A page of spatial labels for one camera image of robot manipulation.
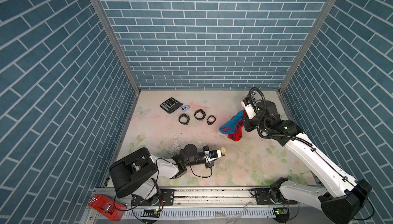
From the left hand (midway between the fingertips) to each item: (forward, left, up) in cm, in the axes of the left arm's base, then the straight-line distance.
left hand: (226, 156), depth 75 cm
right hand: (+15, -10, +12) cm, 22 cm away
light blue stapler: (+39, +24, -11) cm, 47 cm away
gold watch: (+2, +1, +2) cm, 3 cm away
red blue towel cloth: (+15, -6, +1) cm, 16 cm away
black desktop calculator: (+41, +35, -10) cm, 55 cm away
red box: (-20, +53, -7) cm, 57 cm away
